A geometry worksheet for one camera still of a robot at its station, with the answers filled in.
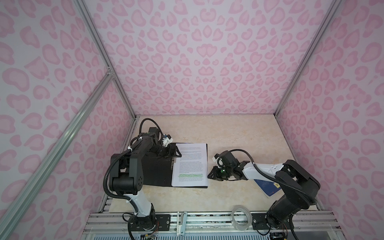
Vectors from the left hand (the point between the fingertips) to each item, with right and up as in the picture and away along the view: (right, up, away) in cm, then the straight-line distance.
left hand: (175, 155), depth 89 cm
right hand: (+20, -11, -4) cm, 23 cm away
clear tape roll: (+34, -32, -17) cm, 49 cm away
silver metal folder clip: (-3, -6, +4) cm, 8 cm away
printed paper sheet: (+10, -9, +2) cm, 13 cm away
